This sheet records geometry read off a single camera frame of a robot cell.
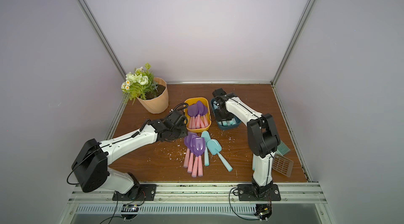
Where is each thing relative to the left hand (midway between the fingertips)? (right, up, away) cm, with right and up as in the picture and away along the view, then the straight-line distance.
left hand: (188, 132), depth 85 cm
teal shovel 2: (+15, -10, +3) cm, 18 cm away
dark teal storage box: (+18, +3, +10) cm, 21 cm away
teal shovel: (+10, -3, +7) cm, 12 cm away
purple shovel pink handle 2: (+6, +11, +17) cm, 21 cm away
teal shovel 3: (+21, +4, +7) cm, 22 cm away
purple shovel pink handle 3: (+9, +10, +15) cm, 20 cm away
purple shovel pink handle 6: (+6, -8, +2) cm, 10 cm away
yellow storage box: (0, +17, +19) cm, 25 cm away
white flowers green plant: (-25, +26, -4) cm, 36 cm away
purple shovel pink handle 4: (+7, +3, +10) cm, 13 cm away
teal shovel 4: (+25, +4, +7) cm, 26 cm away
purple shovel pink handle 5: (-1, -6, +5) cm, 8 cm away
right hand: (+21, +10, +9) cm, 24 cm away
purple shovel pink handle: (+1, +9, +16) cm, 19 cm away
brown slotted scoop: (+51, -17, -4) cm, 53 cm away
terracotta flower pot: (-19, +17, +5) cm, 26 cm away
